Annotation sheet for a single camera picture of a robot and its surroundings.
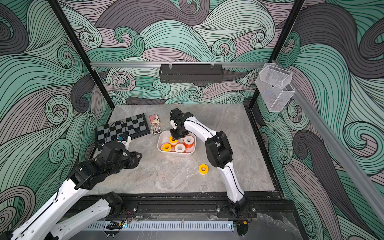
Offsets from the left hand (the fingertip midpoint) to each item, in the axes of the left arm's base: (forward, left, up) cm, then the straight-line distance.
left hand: (138, 154), depth 70 cm
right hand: (+20, -17, -16) cm, 31 cm away
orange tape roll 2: (+14, -18, -18) cm, 29 cm away
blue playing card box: (+30, 0, -19) cm, 35 cm away
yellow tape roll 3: (+16, -14, -16) cm, 27 cm away
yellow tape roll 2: (+1, -33, -20) cm, 39 cm away
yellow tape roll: (+14, -10, -18) cm, 24 cm away
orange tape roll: (+18, -24, -17) cm, 35 cm away
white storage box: (+22, -7, -19) cm, 30 cm away
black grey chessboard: (+30, +15, -18) cm, 38 cm away
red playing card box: (+39, +2, -20) cm, 44 cm away
